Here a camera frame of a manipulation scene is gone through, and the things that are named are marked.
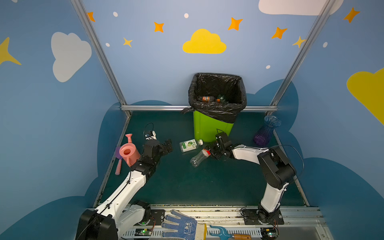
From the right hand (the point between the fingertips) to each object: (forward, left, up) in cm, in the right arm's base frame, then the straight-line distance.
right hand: (206, 147), depth 96 cm
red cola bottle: (-8, +7, -2) cm, 11 cm away
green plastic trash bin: (+2, +1, +19) cm, 19 cm away
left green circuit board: (-46, +30, -4) cm, 56 cm away
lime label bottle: (+2, +11, -1) cm, 11 cm away
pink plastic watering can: (-10, +46, +7) cm, 47 cm away
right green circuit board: (-43, -31, -6) cm, 53 cm away
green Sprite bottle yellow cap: (+29, -9, +19) cm, 35 cm away
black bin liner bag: (+32, -2, +26) cm, 42 cm away
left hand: (-6, +24, +13) cm, 28 cm away
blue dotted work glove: (-44, +8, -3) cm, 45 cm away
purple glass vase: (+8, -37, +5) cm, 38 cm away
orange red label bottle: (+24, +1, +20) cm, 31 cm away
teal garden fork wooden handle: (-46, -9, -5) cm, 47 cm away
